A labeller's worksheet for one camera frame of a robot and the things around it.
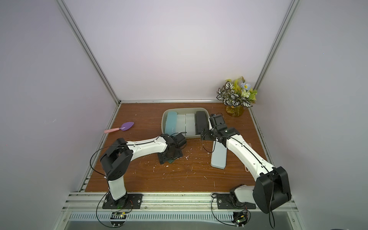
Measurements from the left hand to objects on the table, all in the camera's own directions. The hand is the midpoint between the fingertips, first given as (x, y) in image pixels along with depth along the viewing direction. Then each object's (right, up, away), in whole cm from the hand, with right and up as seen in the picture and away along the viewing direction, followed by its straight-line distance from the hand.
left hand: (177, 158), depth 88 cm
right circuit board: (+33, -24, -18) cm, 45 cm away
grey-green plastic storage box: (+4, +31, +22) cm, 38 cm away
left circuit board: (-29, -25, -16) cm, 41 cm away
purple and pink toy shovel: (-41, +19, +18) cm, 49 cm away
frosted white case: (+1, +21, +16) cm, 27 cm away
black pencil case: (+16, +22, +15) cm, 32 cm away
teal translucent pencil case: (-5, +21, +14) cm, 26 cm away
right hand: (+19, +18, -5) cm, 27 cm away
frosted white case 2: (+9, +21, +16) cm, 27 cm away
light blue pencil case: (+26, 0, -2) cm, 26 cm away
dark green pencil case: (-3, +2, -10) cm, 11 cm away
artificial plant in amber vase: (+38, +41, -1) cm, 55 cm away
